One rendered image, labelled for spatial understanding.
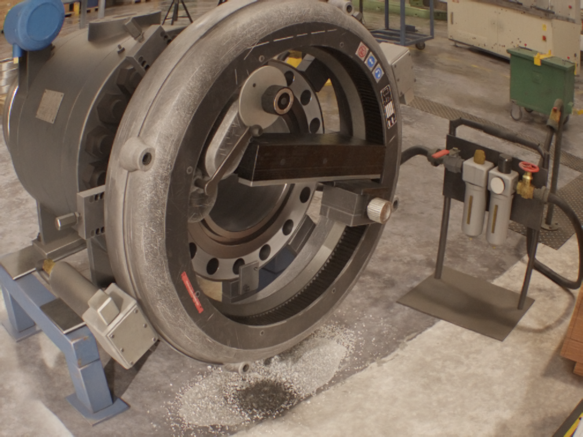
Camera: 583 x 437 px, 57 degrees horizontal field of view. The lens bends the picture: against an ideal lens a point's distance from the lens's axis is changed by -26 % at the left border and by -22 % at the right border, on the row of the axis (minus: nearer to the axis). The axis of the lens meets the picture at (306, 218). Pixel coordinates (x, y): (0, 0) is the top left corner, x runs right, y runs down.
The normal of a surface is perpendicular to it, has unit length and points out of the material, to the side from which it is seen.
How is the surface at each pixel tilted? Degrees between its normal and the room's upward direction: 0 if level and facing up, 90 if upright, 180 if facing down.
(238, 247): 90
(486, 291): 0
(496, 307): 0
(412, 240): 0
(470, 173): 90
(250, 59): 90
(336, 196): 77
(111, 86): 90
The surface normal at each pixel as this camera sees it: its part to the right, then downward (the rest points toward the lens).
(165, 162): 0.57, 0.25
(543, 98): -0.59, 0.31
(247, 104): 0.77, 0.29
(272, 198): -0.40, -0.48
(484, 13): -0.83, 0.20
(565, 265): 0.04, -0.91
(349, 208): -0.62, 0.08
